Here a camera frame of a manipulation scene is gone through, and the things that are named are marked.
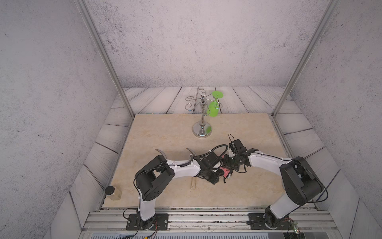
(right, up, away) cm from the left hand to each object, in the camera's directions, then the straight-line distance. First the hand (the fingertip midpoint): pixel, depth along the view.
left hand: (219, 181), depth 86 cm
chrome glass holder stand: (-9, +29, +25) cm, 39 cm away
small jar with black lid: (-55, -2, -11) cm, 56 cm away
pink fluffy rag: (+3, +6, -1) cm, 7 cm away
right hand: (+2, +7, +4) cm, 9 cm away
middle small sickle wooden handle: (-15, -1, -1) cm, 15 cm away
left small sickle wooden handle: (-36, +14, +13) cm, 40 cm away
